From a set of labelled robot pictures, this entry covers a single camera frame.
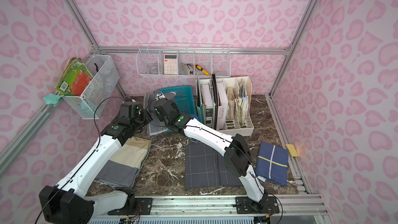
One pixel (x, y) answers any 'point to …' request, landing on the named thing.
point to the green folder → (200, 107)
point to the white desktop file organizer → (239, 90)
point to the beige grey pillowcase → (123, 167)
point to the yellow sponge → (292, 150)
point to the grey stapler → (187, 68)
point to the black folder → (216, 99)
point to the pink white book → (222, 107)
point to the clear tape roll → (153, 70)
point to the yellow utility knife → (199, 67)
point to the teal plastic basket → (184, 98)
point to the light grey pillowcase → (155, 127)
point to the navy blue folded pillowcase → (272, 163)
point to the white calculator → (170, 64)
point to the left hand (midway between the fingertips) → (148, 111)
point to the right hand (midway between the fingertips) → (162, 104)
